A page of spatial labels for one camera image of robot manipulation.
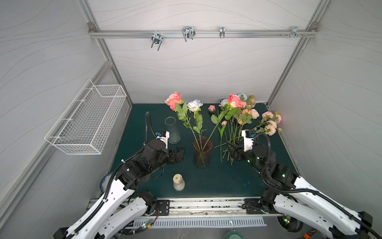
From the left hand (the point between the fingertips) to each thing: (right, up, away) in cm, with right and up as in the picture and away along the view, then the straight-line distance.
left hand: (180, 147), depth 69 cm
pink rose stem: (+25, +18, +1) cm, 31 cm away
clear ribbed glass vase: (-7, +2, +28) cm, 29 cm away
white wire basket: (-45, +10, -1) cm, 46 cm away
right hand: (+26, +4, +2) cm, 27 cm away
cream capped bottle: (-1, -19, +4) cm, 19 cm away
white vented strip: (+11, -36, +1) cm, 38 cm away
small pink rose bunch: (+31, +5, +32) cm, 45 cm away
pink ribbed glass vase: (+11, -1, +9) cm, 14 cm away
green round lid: (+23, -33, -11) cm, 41 cm away
